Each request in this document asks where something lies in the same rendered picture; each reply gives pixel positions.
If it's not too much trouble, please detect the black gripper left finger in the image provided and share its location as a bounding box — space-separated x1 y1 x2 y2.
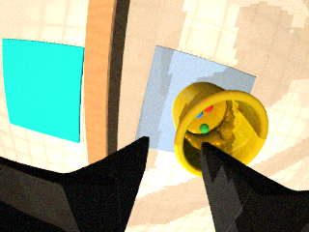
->
0 136 151 232

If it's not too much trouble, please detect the brown wooden plank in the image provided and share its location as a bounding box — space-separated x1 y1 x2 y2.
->
84 0 130 165

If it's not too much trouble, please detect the yellow cup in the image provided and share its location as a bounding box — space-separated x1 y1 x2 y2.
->
171 82 267 177

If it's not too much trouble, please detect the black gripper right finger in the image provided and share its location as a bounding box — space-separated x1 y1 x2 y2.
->
200 142 309 232

